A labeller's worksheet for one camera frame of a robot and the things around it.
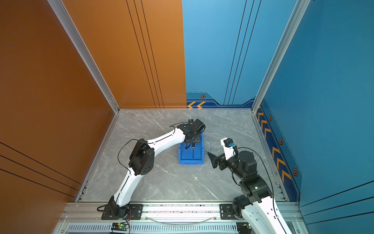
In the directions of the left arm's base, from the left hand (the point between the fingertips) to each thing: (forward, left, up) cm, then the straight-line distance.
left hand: (197, 137), depth 96 cm
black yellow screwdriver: (-5, +3, -5) cm, 7 cm away
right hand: (-18, -8, +17) cm, 26 cm away
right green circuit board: (-47, -20, -6) cm, 51 cm away
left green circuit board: (-48, +38, -8) cm, 62 cm away
